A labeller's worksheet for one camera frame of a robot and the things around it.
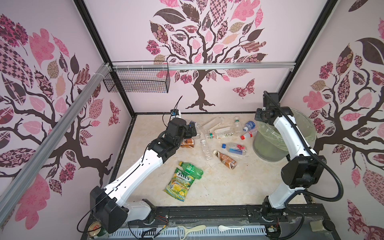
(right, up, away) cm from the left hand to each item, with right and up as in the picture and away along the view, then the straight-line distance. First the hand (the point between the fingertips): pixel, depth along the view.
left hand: (187, 127), depth 75 cm
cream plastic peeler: (-2, -50, -6) cm, 50 cm away
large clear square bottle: (+23, -5, +32) cm, 39 cm away
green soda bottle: (+5, -28, +14) cm, 32 cm away
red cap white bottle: (+43, -4, +28) cm, 51 cm away
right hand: (+43, +8, +10) cm, 45 cm away
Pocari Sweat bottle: (+44, +1, +31) cm, 54 cm away
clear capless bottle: (+16, +2, +35) cm, 38 cm away
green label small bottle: (+36, -1, +31) cm, 47 cm away
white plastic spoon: (+17, -48, -6) cm, 51 cm away
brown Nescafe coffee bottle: (-1, -11, +21) cm, 23 cm away
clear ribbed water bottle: (+11, -15, +22) cm, 29 cm away
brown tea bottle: (+25, -21, +11) cm, 35 cm away
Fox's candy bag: (-5, -33, +6) cm, 34 cm away
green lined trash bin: (+44, -10, +4) cm, 45 cm away
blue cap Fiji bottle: (+30, -14, +20) cm, 39 cm away
